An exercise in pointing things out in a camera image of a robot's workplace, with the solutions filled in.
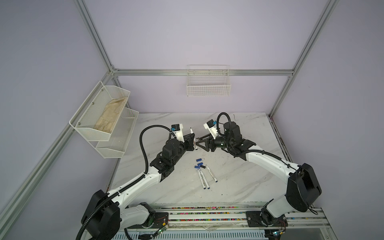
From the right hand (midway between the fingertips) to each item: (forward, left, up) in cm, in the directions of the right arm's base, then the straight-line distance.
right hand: (198, 141), depth 76 cm
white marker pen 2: (-11, -2, -23) cm, 25 cm away
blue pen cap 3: (-3, +1, -24) cm, 24 cm away
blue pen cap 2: (-1, -1, -23) cm, 23 cm away
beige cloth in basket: (+13, +48, +7) cm, 50 cm away
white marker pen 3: (-12, -4, -23) cm, 26 cm away
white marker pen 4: (-7, -8, -23) cm, 26 cm away
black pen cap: (-2, -3, -24) cm, 25 cm away
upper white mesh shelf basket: (+9, +53, +9) cm, 55 cm away
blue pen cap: (+2, 0, -24) cm, 24 cm away
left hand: (+3, +2, +2) cm, 4 cm away
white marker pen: (+4, +3, +3) cm, 6 cm away
